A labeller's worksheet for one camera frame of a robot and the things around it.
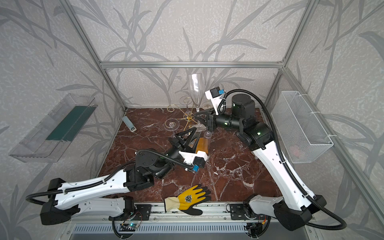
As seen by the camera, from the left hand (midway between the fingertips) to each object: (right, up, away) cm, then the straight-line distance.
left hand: (195, 124), depth 54 cm
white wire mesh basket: (+45, -5, +6) cm, 45 cm away
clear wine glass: (-11, -1, +13) cm, 17 cm away
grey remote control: (-49, -1, +50) cm, 70 cm away
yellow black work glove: (-5, -40, +21) cm, 45 cm away
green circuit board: (-34, -51, +18) cm, 64 cm away
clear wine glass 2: (-6, +12, +24) cm, 28 cm away
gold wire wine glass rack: (-4, +3, +19) cm, 20 cm away
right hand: (0, +5, +3) cm, 6 cm away
